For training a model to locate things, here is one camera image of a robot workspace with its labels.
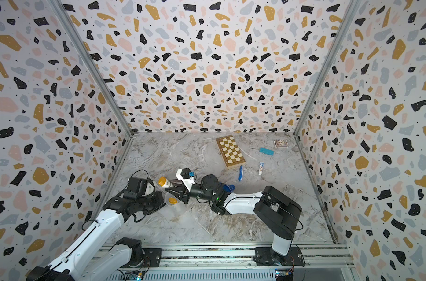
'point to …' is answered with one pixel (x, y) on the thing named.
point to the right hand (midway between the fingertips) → (169, 186)
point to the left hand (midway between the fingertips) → (170, 200)
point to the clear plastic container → (171, 199)
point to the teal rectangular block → (265, 150)
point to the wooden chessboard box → (229, 151)
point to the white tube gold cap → (162, 181)
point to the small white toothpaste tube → (261, 165)
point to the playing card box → (281, 143)
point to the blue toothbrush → (240, 173)
